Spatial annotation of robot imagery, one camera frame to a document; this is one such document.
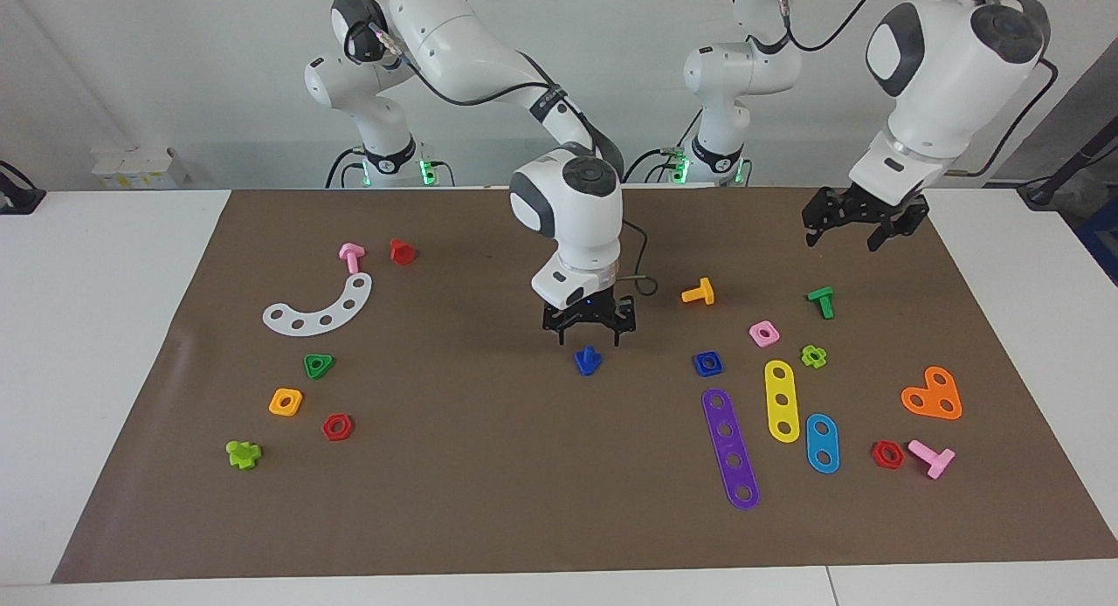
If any black base cable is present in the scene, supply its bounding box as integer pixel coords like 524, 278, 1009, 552
326, 148, 363, 189
625, 148, 678, 186

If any grey slanted board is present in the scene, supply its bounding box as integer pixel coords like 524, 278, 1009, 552
985, 60, 1118, 188

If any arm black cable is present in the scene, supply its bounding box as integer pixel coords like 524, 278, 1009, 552
773, 0, 1059, 179
345, 17, 658, 297

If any yellow three-hole plastic strip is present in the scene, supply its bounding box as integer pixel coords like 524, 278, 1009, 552
763, 359, 801, 444

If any blue object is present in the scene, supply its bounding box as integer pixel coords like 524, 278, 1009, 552
1076, 217, 1118, 286

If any blue two-hole plastic strip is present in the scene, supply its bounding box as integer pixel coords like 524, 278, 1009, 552
804, 412, 841, 475

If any orange three-hole plastic plate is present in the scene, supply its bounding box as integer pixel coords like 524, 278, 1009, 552
901, 366, 963, 421

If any black clamp mount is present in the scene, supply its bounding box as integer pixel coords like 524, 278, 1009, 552
0, 159, 46, 216

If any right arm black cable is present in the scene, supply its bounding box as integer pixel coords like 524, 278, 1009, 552
345, 17, 658, 297

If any brown table mat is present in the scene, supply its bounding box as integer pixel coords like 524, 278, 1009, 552
51, 185, 1118, 584

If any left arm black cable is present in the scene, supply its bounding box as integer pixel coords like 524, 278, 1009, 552
773, 0, 1059, 179

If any black stand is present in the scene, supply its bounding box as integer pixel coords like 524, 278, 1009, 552
1018, 121, 1118, 210

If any white curved five-hole strip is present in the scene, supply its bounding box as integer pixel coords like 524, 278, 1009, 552
262, 272, 374, 337

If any white box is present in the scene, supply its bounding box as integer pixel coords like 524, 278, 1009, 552
90, 146, 189, 190

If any purple four-hole plastic strip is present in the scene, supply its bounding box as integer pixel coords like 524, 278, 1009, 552
700, 388, 761, 511

